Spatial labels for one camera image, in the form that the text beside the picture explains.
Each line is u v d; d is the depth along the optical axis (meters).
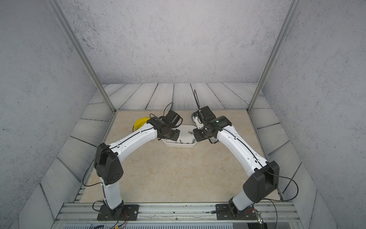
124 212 0.72
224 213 0.73
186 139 1.03
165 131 0.62
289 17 0.73
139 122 1.06
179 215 0.73
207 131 0.56
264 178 0.40
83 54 0.87
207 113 0.61
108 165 0.47
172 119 0.67
